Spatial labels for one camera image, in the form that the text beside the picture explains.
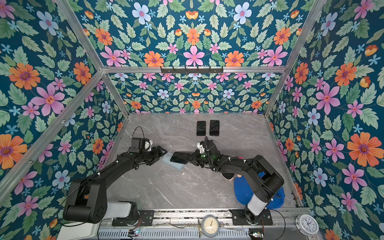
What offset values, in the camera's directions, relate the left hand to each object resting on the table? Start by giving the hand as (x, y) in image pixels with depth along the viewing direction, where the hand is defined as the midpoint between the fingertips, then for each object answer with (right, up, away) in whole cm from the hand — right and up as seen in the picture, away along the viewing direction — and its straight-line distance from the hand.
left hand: (165, 150), depth 87 cm
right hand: (+12, -4, -4) cm, 13 cm away
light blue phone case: (-1, -7, +7) cm, 10 cm away
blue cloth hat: (+45, -21, -6) cm, 50 cm away
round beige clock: (+26, -32, -18) cm, 45 cm away
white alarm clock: (+71, -32, -18) cm, 80 cm away
